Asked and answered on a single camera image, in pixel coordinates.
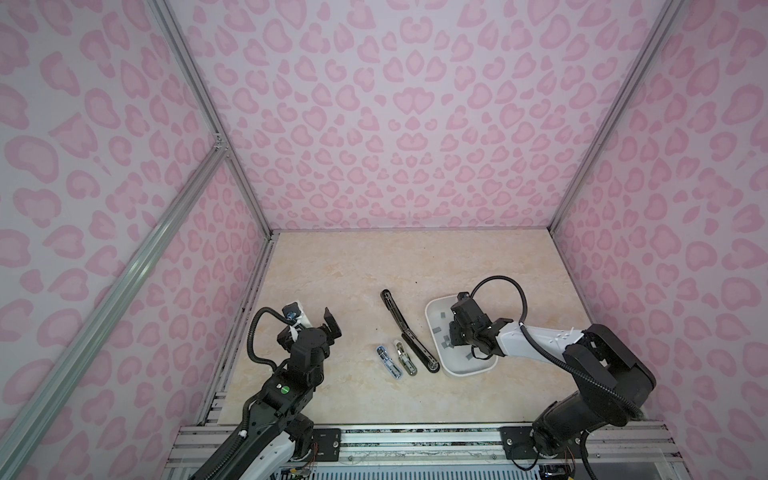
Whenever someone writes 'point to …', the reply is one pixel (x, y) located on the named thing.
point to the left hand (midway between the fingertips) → (314, 312)
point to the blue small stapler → (392, 366)
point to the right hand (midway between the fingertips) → (456, 328)
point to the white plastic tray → (452, 359)
